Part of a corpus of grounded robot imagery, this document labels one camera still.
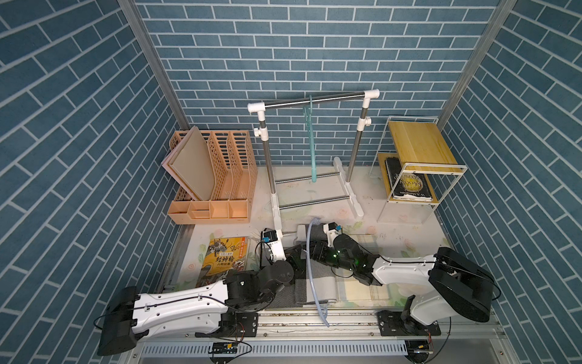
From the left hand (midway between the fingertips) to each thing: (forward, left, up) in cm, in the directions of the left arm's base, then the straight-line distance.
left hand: (310, 251), depth 71 cm
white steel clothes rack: (+46, -19, -11) cm, 51 cm away
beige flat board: (+41, +51, -1) cm, 66 cm away
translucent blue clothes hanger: (+20, -3, -14) cm, 25 cm away
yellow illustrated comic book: (+6, +33, -18) cm, 39 cm away
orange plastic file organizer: (+45, +36, -17) cm, 60 cm away
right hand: (+4, +1, -9) cm, 10 cm away
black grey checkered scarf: (-7, -3, -13) cm, 15 cm away
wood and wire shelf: (+23, -37, +15) cm, 46 cm away
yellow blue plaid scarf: (-8, -15, -16) cm, 23 cm away
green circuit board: (-23, +27, -22) cm, 42 cm away
